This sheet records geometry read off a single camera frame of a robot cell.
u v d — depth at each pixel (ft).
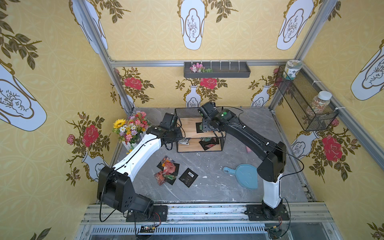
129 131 2.82
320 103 2.14
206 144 3.20
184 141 3.22
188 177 2.82
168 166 2.95
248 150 1.79
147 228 2.40
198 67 2.88
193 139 3.29
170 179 2.72
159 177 2.81
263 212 2.13
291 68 2.79
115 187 1.38
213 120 1.98
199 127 2.86
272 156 1.57
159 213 2.42
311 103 2.24
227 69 3.03
